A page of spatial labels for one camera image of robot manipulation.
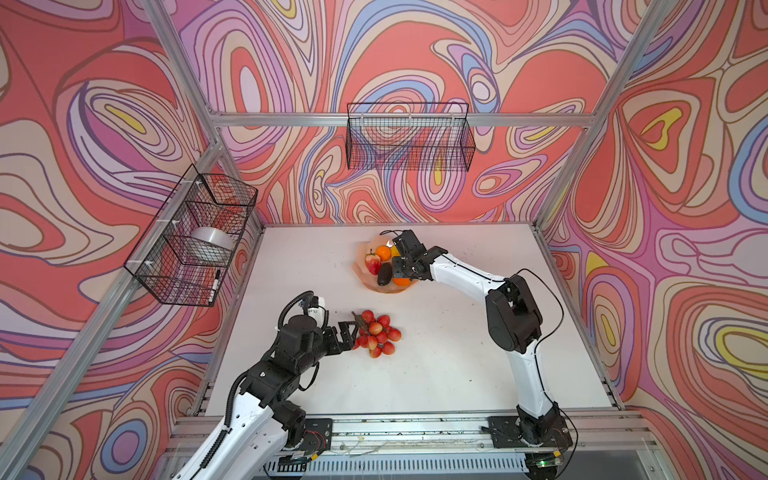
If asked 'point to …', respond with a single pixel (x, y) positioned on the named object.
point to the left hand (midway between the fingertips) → (350, 325)
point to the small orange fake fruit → (384, 252)
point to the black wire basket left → (187, 249)
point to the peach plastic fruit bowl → (360, 270)
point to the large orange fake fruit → (402, 282)
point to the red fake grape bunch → (376, 334)
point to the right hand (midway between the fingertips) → (403, 272)
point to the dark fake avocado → (385, 273)
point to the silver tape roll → (212, 240)
